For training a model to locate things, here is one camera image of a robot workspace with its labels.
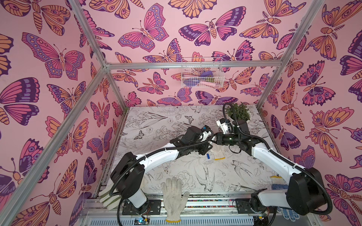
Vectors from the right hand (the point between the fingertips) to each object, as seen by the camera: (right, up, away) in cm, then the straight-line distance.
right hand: (209, 137), depth 80 cm
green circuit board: (-36, -42, -8) cm, 56 cm away
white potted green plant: (+24, +15, +13) cm, 31 cm away
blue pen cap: (+1, -14, +12) cm, 18 cm away
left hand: (+1, -5, 0) cm, 5 cm away
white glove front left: (-53, -34, -5) cm, 64 cm away
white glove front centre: (-20, -34, -5) cm, 40 cm away
